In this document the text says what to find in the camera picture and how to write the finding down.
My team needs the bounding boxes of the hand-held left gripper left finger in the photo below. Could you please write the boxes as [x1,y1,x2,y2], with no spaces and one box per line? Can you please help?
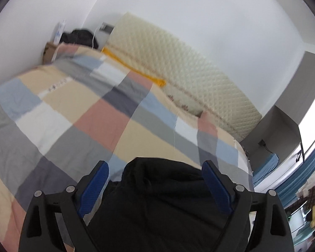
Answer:
[19,160,110,252]

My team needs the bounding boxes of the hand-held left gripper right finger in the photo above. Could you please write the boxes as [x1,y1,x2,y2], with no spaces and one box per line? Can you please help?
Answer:
[202,160,295,252]

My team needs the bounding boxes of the black puffer jacket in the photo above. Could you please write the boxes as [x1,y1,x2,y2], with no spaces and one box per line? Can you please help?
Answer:
[86,157,253,252]

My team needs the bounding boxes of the blue towel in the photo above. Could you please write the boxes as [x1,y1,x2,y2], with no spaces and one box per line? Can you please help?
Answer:
[253,153,279,185]

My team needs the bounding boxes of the checkered pastel quilt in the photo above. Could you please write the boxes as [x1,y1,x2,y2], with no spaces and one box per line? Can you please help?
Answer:
[0,43,254,250]

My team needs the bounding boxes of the blue curtain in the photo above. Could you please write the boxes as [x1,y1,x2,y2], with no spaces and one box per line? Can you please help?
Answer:
[275,134,315,208]

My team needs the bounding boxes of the floral cream pillow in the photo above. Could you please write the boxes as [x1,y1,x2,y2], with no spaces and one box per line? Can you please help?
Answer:
[164,93,204,117]

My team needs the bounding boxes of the brown patterned hanging garment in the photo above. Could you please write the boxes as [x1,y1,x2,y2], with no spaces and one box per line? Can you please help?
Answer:
[285,185,315,214]

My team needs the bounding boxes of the yellow pillow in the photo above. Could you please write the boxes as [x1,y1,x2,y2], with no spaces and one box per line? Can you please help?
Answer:
[101,47,167,88]

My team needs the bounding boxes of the cream quilted headboard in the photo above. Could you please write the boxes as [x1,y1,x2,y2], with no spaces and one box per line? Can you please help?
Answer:
[105,12,263,142]

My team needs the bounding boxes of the cardboard box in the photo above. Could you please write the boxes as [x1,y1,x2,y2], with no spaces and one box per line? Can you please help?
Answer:
[43,41,59,64]

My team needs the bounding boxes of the black bag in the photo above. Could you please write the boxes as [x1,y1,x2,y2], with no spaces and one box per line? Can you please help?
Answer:
[61,29,94,50]

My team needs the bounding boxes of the black plug with cable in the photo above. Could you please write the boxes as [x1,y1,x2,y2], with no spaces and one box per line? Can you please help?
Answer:
[258,140,275,155]

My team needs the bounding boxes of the black hanging strap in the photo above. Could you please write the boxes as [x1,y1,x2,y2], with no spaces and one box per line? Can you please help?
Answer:
[295,141,305,163]

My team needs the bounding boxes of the white charging cable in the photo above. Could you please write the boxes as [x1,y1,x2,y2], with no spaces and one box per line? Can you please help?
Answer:
[91,26,98,50]

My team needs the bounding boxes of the wall socket with charger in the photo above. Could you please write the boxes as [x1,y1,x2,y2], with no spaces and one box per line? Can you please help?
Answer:
[99,22,115,34]

